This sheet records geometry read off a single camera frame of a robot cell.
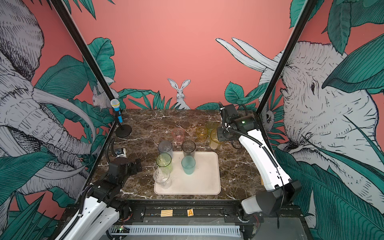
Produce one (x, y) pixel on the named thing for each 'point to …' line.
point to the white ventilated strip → (233, 230)
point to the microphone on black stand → (125, 131)
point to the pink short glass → (178, 134)
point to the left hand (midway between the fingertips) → (132, 159)
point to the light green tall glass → (164, 160)
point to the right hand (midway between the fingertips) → (221, 133)
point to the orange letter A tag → (190, 212)
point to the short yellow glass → (201, 132)
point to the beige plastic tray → (206, 179)
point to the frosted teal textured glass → (188, 163)
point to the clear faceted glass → (163, 177)
